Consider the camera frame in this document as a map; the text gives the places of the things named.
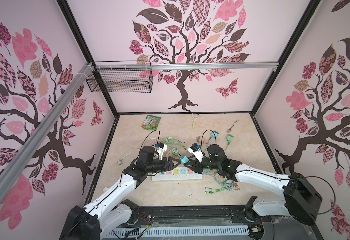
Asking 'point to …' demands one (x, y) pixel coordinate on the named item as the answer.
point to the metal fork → (230, 129)
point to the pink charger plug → (198, 138)
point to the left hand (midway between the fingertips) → (177, 166)
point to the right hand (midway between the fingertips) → (186, 159)
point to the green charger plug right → (229, 138)
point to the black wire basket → (121, 80)
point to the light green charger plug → (175, 151)
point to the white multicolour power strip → (176, 174)
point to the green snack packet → (151, 122)
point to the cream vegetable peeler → (195, 116)
